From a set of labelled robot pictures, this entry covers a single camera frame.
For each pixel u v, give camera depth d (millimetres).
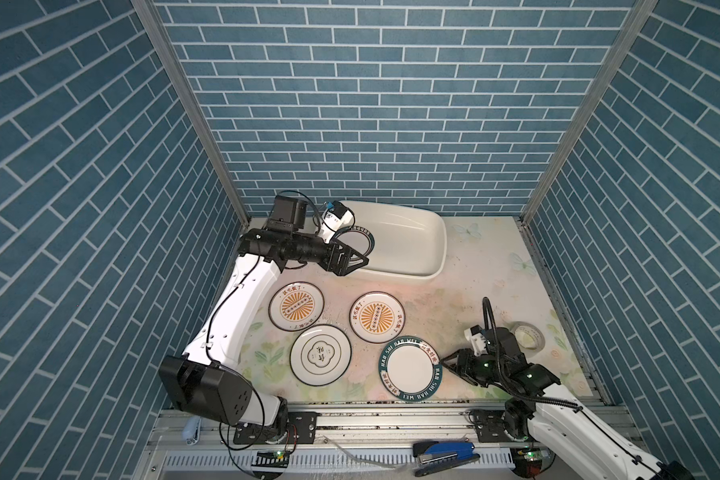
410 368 833
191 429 706
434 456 680
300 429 737
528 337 908
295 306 961
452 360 788
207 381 390
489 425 737
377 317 935
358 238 1127
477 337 779
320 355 848
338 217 632
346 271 622
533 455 709
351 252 617
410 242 1146
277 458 721
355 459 706
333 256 616
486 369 706
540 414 578
